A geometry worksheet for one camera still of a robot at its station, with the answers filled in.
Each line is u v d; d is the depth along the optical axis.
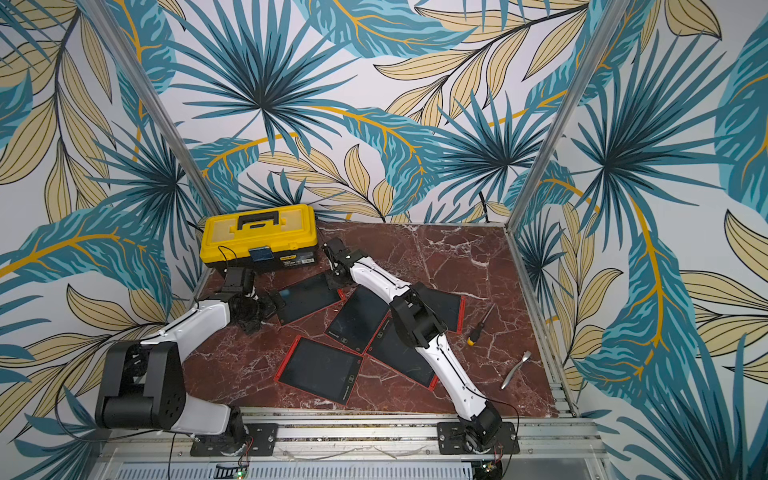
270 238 0.95
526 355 0.86
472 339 0.90
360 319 1.11
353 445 0.73
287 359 0.86
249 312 0.75
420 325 0.64
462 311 0.97
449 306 0.99
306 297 1.05
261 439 0.73
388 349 0.90
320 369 0.86
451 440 0.74
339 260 0.80
